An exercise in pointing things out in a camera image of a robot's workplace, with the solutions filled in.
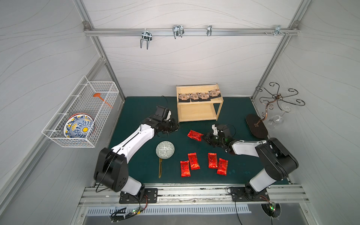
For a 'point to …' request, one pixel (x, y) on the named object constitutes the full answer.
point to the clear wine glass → (277, 120)
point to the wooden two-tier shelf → (198, 111)
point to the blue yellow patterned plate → (79, 125)
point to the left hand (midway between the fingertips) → (180, 127)
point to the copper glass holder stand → (257, 124)
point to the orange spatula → (98, 94)
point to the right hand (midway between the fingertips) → (200, 135)
